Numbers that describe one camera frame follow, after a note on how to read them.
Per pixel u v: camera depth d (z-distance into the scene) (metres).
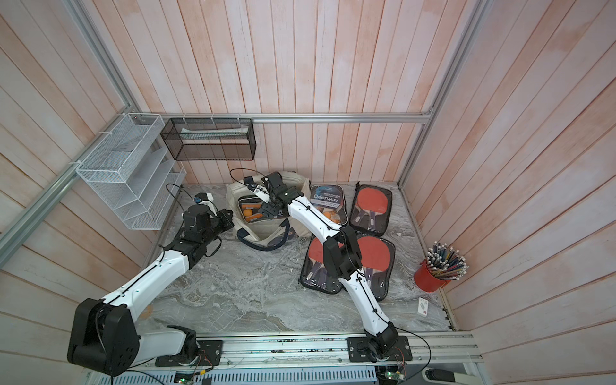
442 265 0.74
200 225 0.64
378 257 0.93
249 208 1.00
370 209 1.08
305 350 0.76
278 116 0.97
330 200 1.11
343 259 0.59
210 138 0.88
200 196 0.73
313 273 0.88
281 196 0.72
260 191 0.85
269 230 1.02
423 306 0.82
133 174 0.73
